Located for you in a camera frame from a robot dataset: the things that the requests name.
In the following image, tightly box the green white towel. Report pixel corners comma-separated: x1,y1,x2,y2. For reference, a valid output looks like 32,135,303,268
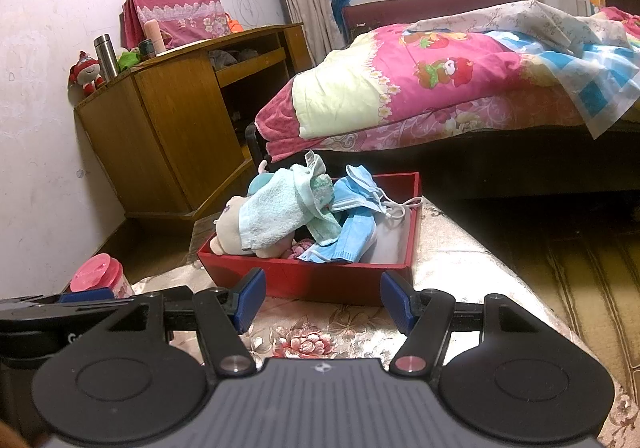
304,151,343,245

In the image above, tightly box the dark bed frame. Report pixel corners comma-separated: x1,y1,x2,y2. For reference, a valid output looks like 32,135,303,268
245,121,640,201

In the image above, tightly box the green toy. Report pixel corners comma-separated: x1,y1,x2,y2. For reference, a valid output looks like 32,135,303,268
117,48,143,72

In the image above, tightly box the red plush doll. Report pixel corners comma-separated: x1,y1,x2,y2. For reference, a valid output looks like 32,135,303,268
69,51,107,96

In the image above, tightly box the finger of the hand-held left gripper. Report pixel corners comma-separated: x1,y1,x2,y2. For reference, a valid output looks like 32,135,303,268
0,285,193,326

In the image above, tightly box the grey cloth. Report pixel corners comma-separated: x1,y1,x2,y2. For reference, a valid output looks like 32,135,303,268
207,48,258,68

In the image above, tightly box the teal plush toy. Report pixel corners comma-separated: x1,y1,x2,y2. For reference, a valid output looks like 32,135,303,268
249,172,275,195

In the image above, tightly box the pink cloth covered box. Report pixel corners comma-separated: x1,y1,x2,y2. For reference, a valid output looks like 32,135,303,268
120,0,233,49

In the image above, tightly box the red cardboard box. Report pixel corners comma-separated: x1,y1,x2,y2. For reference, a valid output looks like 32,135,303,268
196,171,423,307

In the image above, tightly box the pink cup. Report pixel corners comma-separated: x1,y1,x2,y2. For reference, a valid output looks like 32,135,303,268
144,20,166,54

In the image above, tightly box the blue bag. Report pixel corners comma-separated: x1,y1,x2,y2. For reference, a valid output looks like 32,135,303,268
329,0,353,36

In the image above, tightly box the white floral sheet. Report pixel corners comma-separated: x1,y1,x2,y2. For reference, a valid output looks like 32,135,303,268
425,0,640,139

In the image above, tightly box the light blue towel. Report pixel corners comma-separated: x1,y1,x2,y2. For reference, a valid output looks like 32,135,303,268
239,164,323,250

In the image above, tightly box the wooden desk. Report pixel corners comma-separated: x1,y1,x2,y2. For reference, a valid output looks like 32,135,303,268
74,23,313,220

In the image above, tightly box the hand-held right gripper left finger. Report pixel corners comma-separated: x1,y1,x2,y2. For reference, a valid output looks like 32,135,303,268
106,268,267,376

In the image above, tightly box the blue face mask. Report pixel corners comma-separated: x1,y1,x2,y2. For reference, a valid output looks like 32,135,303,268
332,165,422,224
297,207,379,265

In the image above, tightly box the maroon sofa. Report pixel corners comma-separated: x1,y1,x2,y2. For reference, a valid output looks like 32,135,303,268
341,0,521,52

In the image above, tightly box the pink lidded jar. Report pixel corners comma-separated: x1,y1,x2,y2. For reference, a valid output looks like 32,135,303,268
70,253,135,300

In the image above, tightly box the steel thermos flask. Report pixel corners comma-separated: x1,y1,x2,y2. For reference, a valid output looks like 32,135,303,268
93,34,121,82

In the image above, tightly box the bed with pink quilt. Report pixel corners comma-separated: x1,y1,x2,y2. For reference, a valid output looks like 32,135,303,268
255,8,640,159

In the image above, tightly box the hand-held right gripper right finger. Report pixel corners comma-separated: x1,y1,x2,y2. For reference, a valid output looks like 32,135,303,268
380,271,540,375

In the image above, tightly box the beige plush dog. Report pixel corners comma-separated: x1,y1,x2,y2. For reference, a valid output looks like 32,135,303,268
210,195,301,259

